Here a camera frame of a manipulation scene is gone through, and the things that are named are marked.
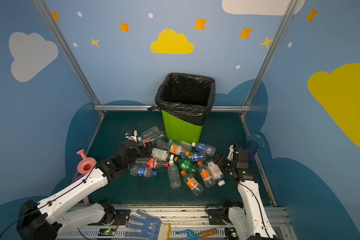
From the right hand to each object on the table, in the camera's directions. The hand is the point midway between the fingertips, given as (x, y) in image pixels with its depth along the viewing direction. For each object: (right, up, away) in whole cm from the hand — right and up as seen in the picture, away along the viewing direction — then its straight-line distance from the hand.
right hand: (220, 157), depth 82 cm
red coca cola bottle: (-41, -4, +6) cm, 41 cm away
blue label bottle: (-44, -9, +3) cm, 46 cm away
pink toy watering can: (-74, -4, -2) cm, 74 cm away
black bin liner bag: (-18, +37, +18) cm, 45 cm away
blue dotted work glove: (-36, -32, -11) cm, 50 cm away
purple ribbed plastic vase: (+20, +8, +2) cm, 22 cm away
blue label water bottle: (-8, +4, +13) cm, 16 cm away
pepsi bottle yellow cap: (-12, -1, +9) cm, 15 cm away
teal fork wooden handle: (-16, -35, -12) cm, 41 cm away
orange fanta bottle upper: (-8, -11, +2) cm, 13 cm away
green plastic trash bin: (-23, +16, +6) cm, 29 cm away
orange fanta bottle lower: (-16, -14, -2) cm, 21 cm away
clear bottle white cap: (-45, +12, +22) cm, 52 cm away
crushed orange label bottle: (-32, +4, +15) cm, 36 cm away
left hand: (-41, +8, -4) cm, 42 cm away
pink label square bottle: (-1, -10, +4) cm, 11 cm away
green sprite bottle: (-18, -6, +6) cm, 20 cm away
